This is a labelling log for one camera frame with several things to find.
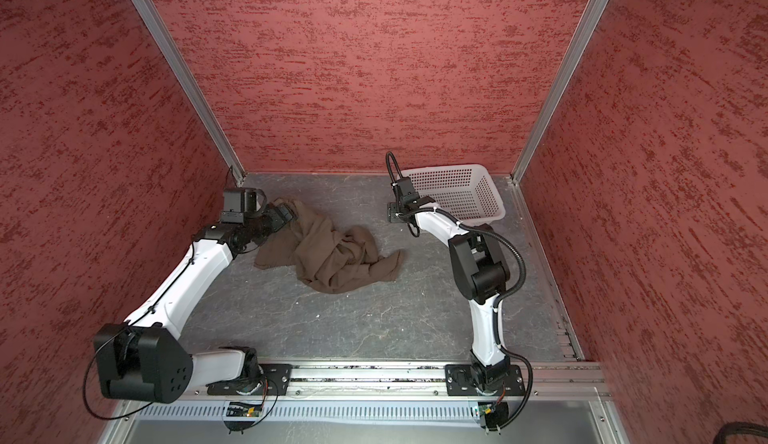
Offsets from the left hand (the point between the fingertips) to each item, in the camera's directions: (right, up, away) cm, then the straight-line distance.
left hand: (286, 222), depth 84 cm
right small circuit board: (+57, -48, -11) cm, 75 cm away
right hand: (+33, +1, +16) cm, 37 cm away
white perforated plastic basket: (+61, +10, +29) cm, 68 cm away
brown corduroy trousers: (+13, -11, -1) cm, 17 cm away
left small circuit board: (-8, -46, -11) cm, 48 cm away
